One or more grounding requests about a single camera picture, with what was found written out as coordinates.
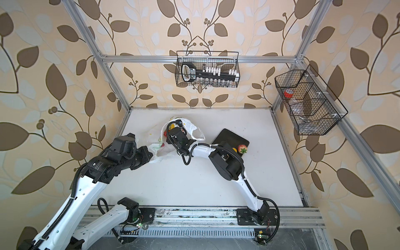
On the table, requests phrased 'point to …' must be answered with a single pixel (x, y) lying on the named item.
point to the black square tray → (233, 140)
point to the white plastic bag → (160, 147)
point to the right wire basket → (313, 108)
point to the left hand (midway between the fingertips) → (155, 153)
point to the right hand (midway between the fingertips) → (170, 133)
